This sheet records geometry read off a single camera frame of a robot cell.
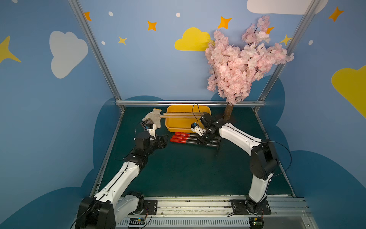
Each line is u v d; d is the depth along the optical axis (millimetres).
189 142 982
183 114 1109
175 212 734
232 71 703
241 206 750
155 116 1155
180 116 1083
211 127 666
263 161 486
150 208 754
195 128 820
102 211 389
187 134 1013
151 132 734
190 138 997
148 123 1110
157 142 731
